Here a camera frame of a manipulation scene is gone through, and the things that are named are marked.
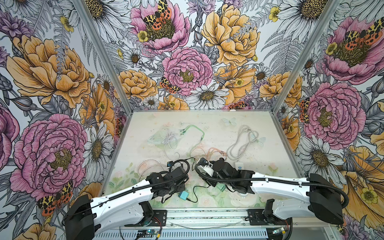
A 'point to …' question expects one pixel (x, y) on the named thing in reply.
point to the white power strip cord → (245, 137)
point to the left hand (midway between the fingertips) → (178, 189)
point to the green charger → (221, 186)
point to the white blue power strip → (239, 166)
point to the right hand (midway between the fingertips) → (205, 174)
